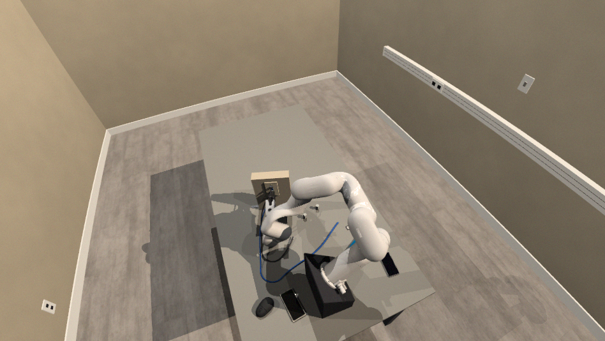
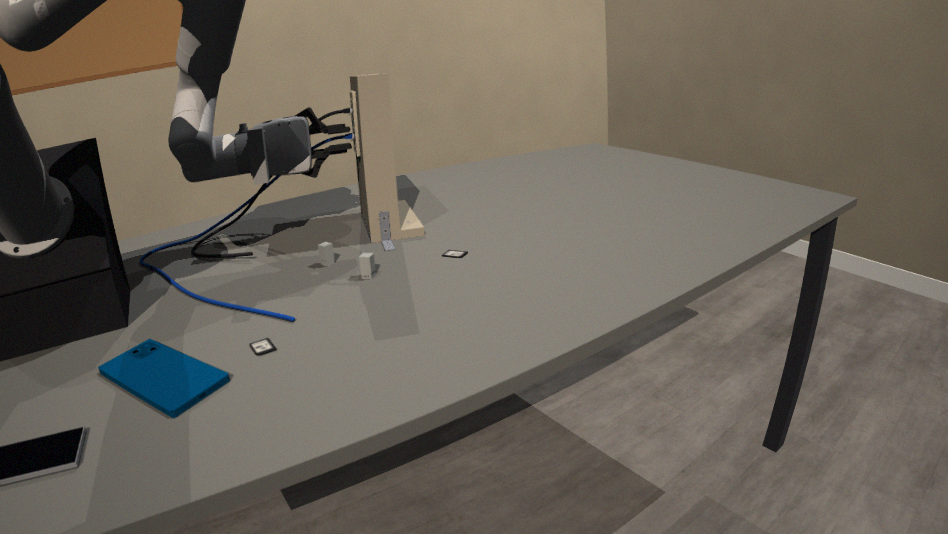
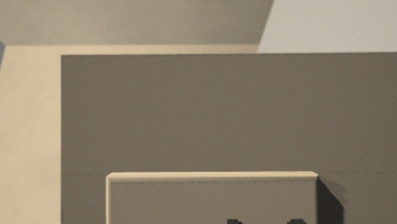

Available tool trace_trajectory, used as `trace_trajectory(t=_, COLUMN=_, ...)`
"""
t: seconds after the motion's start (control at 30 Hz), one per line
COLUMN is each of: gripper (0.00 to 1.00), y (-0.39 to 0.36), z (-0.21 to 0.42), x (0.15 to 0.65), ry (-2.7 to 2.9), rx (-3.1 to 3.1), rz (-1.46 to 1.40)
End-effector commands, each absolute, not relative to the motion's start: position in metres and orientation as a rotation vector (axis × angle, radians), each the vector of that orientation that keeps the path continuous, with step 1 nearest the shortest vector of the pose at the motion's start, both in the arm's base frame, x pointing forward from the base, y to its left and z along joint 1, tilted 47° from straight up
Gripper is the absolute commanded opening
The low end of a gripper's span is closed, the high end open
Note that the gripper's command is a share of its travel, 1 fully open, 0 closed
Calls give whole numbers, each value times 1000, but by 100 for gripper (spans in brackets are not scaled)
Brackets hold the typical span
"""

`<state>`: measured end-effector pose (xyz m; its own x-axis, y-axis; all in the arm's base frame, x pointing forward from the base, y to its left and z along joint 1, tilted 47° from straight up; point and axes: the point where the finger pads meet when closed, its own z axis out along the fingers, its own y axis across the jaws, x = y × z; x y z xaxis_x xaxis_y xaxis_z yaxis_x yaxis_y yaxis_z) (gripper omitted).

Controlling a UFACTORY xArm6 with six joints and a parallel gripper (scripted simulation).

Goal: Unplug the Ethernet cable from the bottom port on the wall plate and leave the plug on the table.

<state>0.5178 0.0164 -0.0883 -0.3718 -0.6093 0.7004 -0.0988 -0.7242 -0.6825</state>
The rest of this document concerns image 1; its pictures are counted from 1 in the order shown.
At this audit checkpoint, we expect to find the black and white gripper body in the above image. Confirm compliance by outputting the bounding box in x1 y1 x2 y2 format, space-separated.
265 199 276 217

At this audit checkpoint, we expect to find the black computer mouse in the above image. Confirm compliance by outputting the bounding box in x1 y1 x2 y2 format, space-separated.
256 297 274 317

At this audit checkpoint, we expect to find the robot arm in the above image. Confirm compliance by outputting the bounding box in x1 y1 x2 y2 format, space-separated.
261 172 391 294

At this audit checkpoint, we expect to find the black smartphone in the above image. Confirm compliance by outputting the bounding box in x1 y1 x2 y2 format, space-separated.
280 288 306 322

